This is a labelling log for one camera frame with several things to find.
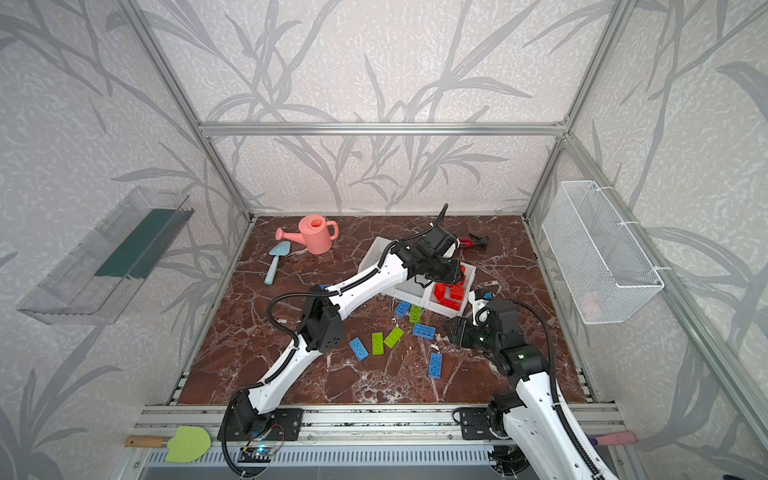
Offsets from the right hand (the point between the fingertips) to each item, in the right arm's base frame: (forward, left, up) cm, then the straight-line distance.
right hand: (451, 316), depth 80 cm
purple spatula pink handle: (-27, -38, -9) cm, 47 cm away
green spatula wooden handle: (-28, +65, -10) cm, 71 cm away
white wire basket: (0, -30, +23) cm, 37 cm away
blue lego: (0, +7, -11) cm, 13 cm away
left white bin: (+27, +23, -8) cm, 36 cm away
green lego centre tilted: (-1, +16, -12) cm, 20 cm away
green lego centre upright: (-2, +21, -12) cm, 24 cm away
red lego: (+12, -4, +1) cm, 12 cm away
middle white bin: (+13, +11, -9) cm, 19 cm away
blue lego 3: (-4, +29, +22) cm, 37 cm away
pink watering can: (+32, +43, -2) cm, 54 cm away
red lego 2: (+12, -2, -11) cm, 17 cm away
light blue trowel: (+31, +58, -10) cm, 66 cm away
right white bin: (+8, +3, -9) cm, 13 cm away
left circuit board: (-30, +51, -14) cm, 60 cm away
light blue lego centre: (-5, +26, -12) cm, 29 cm away
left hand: (+13, -6, +2) cm, 15 cm away
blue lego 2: (-10, +4, -10) cm, 15 cm away
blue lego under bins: (+8, +13, -11) cm, 19 cm away
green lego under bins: (+6, +9, -11) cm, 16 cm away
